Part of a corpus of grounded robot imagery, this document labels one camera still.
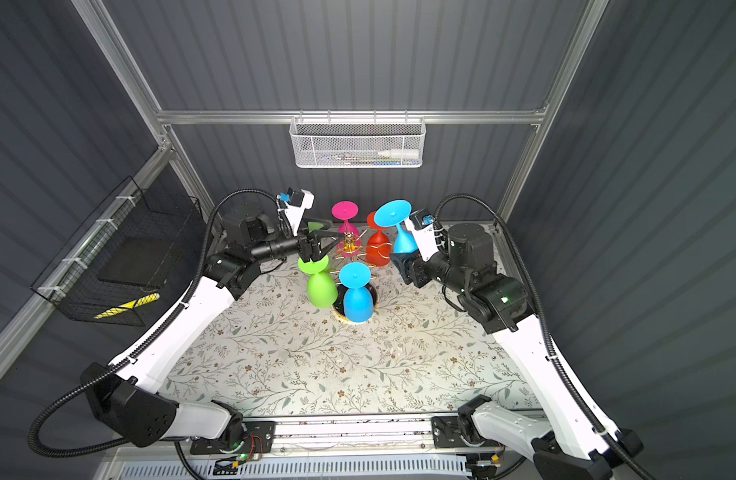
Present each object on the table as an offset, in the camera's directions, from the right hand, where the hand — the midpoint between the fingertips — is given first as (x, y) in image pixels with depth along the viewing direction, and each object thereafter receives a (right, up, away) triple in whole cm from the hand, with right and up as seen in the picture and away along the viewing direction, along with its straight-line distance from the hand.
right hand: (408, 249), depth 64 cm
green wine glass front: (-21, -10, +14) cm, 27 cm away
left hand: (-16, +5, +3) cm, 16 cm away
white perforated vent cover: (+12, -52, +6) cm, 53 cm away
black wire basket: (-65, +2, +8) cm, 65 cm away
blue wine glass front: (-12, -13, +10) cm, 20 cm away
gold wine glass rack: (-18, -15, +18) cm, 30 cm away
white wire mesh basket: (-15, +46, +60) cm, 77 cm away
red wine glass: (-6, +2, +23) cm, 24 cm away
